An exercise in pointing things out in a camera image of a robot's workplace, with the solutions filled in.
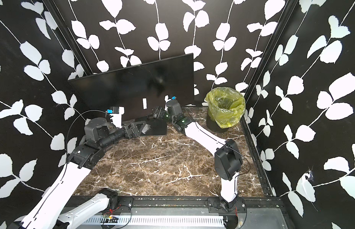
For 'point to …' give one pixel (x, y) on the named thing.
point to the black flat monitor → (139, 88)
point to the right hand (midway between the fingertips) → (155, 110)
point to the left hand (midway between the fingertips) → (139, 121)
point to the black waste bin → (213, 126)
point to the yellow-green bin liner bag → (225, 106)
